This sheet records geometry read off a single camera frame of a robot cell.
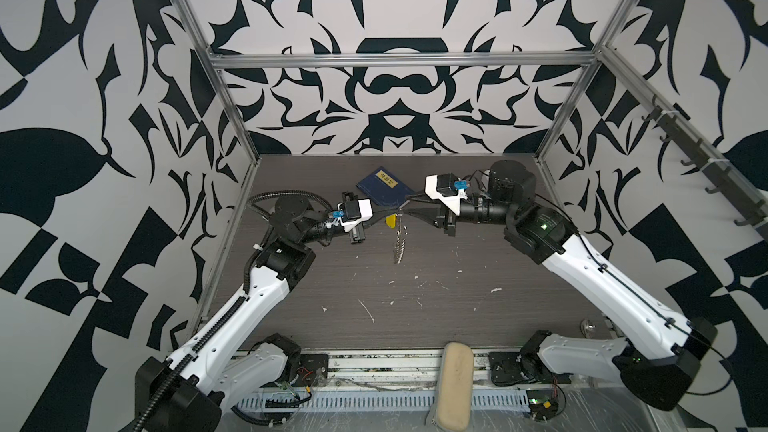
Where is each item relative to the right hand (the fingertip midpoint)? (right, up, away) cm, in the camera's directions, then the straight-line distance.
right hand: (410, 200), depth 58 cm
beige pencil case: (+10, -47, +9) cm, 49 cm away
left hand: (-2, 0, +1) cm, 3 cm away
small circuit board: (+32, -48, +13) cm, 60 cm away
